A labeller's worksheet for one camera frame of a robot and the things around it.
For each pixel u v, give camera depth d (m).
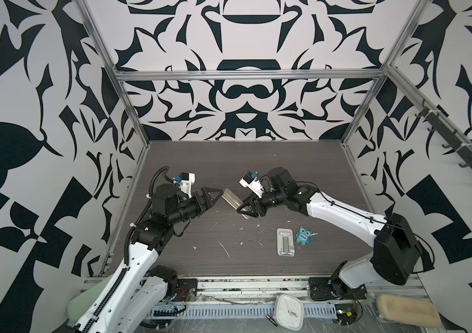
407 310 0.67
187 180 0.67
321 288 0.74
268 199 0.68
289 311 0.67
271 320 0.68
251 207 0.69
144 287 0.59
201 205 0.62
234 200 0.74
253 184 0.70
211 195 0.64
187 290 0.73
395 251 0.43
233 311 0.65
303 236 0.86
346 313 0.71
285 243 0.83
